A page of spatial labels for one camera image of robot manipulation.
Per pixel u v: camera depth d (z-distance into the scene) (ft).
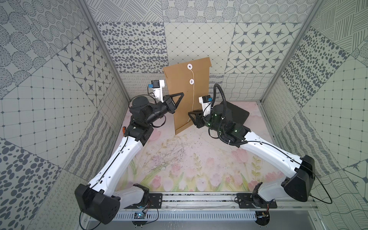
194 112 2.32
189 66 1.95
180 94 2.00
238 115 3.45
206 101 1.98
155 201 2.40
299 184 1.28
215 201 2.48
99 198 1.20
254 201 2.16
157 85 1.77
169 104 1.79
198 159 2.95
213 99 1.91
